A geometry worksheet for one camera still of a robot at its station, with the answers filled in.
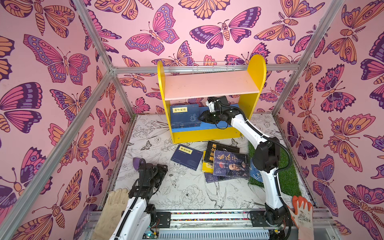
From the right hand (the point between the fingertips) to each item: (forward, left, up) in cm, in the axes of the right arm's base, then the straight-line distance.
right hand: (200, 116), depth 91 cm
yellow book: (-24, -4, -19) cm, 31 cm away
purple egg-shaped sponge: (-19, +41, -21) cm, 50 cm away
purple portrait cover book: (-24, -18, -16) cm, 34 cm away
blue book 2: (-17, +8, -20) cm, 27 cm away
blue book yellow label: (+2, +11, 0) cm, 11 cm away
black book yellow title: (-12, -8, -15) cm, 21 cm away
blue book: (-4, +13, -4) cm, 14 cm away
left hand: (-27, +19, -14) cm, 36 cm away
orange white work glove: (-49, -50, -20) cm, 73 cm away
